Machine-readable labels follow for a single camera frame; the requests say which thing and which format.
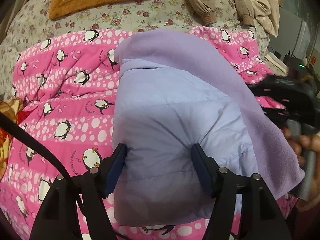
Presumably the pink penguin quilt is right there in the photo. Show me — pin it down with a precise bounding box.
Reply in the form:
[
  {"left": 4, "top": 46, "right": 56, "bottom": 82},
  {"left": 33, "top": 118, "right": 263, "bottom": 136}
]
[{"left": 0, "top": 25, "right": 298, "bottom": 240}]

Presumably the lavender puffer jacket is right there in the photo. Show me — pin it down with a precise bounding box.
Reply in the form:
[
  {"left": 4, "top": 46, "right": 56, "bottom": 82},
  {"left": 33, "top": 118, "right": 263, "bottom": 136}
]
[{"left": 112, "top": 30, "right": 305, "bottom": 226}]

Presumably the right hand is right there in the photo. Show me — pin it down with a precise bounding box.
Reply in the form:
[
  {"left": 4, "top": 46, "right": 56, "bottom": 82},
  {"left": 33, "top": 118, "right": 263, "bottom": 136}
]
[{"left": 283, "top": 128, "right": 320, "bottom": 212}]

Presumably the floral bed sheet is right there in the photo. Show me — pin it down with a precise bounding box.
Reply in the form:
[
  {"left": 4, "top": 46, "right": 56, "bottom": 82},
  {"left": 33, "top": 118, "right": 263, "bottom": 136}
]
[{"left": 0, "top": 0, "right": 271, "bottom": 100}]

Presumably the orange yellow cartoon blanket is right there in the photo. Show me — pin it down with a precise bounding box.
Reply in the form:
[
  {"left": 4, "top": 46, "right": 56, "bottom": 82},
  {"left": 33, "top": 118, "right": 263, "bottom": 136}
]
[{"left": 1, "top": 98, "right": 23, "bottom": 179}]

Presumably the black cable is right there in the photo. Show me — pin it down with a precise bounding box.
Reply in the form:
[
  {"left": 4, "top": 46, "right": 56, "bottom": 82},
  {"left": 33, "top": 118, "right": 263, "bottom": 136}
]
[{"left": 0, "top": 112, "right": 86, "bottom": 221}]

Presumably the beige jacket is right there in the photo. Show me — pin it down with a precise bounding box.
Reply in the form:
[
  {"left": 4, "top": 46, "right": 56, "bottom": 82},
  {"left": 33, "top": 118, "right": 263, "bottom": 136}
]
[{"left": 189, "top": 0, "right": 280, "bottom": 37}]

